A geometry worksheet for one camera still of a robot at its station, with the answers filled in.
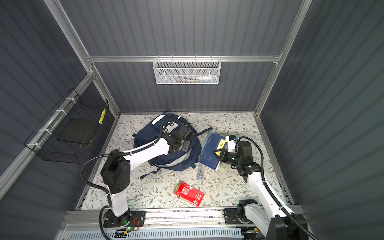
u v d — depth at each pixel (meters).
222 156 0.71
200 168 0.91
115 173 0.48
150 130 1.01
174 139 0.66
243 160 0.62
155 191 0.83
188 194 0.81
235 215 0.74
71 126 0.75
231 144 0.74
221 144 0.79
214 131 1.02
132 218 0.73
